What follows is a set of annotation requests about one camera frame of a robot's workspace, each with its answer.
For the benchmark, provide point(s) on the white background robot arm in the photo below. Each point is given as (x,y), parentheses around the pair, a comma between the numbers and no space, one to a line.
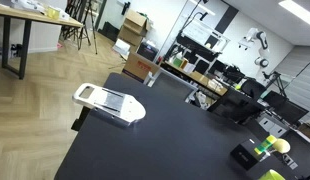
(261,40)

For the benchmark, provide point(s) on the black camera tripod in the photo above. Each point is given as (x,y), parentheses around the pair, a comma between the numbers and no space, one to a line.
(84,26)

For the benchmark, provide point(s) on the black table bracket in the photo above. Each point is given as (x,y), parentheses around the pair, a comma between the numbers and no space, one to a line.
(80,119)

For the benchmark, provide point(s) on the white drawer cabinet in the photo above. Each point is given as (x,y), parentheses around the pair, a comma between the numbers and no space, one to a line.
(272,126)

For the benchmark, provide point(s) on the white paper stack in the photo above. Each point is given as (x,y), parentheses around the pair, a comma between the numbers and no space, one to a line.
(121,46)

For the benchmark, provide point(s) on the black device box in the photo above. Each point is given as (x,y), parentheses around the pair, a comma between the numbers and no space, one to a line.
(147,51)

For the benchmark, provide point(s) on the wooden cluttered desk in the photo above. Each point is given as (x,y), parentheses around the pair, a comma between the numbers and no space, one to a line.
(200,78)

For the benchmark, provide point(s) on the black office chair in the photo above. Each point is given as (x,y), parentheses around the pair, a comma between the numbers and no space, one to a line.
(252,88)

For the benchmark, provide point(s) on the white whiteboard frame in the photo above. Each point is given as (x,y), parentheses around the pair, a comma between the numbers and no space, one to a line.
(201,33)

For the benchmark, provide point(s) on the black cardboard box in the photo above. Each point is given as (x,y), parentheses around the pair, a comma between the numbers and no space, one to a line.
(243,156)

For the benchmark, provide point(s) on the long ceiling light panel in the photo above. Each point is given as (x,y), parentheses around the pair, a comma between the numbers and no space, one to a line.
(300,12)

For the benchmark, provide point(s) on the cardboard box with red print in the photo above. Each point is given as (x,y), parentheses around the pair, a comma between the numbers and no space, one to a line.
(140,66)

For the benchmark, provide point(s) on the yellow green glue stick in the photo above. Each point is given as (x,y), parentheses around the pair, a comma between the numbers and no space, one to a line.
(265,144)

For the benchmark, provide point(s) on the yellow-green round object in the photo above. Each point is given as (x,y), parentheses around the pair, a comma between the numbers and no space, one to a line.
(271,175)

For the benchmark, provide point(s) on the white label tag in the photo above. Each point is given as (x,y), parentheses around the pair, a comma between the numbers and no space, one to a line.
(289,161)

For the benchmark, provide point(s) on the wooden table with black legs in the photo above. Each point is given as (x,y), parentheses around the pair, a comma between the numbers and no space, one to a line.
(35,16)

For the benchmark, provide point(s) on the plain cardboard box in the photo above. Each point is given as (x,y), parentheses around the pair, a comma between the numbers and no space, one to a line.
(136,20)
(129,36)

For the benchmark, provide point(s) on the white mandoline slicer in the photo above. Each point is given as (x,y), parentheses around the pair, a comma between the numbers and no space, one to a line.
(128,108)

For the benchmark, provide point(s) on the black computer monitor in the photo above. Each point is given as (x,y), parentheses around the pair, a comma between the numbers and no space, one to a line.
(290,111)

